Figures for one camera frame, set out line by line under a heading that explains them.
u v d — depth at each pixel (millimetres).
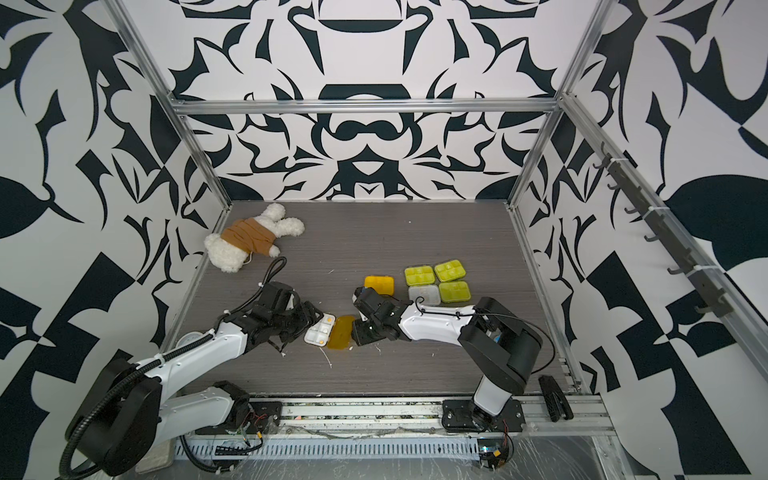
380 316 673
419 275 989
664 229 548
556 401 745
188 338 826
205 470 676
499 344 460
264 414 734
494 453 703
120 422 400
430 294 945
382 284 964
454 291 956
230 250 964
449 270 998
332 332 870
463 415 744
